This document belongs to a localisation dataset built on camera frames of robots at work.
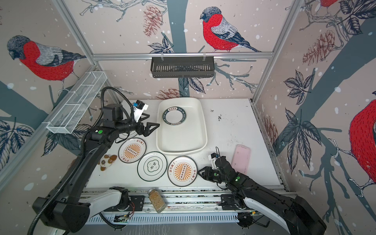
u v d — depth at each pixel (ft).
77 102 2.56
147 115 2.39
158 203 2.29
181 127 3.42
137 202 2.40
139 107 1.97
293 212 1.48
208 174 2.34
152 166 2.82
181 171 2.75
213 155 2.60
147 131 2.08
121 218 2.34
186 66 3.41
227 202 2.39
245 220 2.29
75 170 1.37
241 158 2.84
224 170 2.08
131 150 3.04
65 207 1.19
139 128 2.03
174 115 3.52
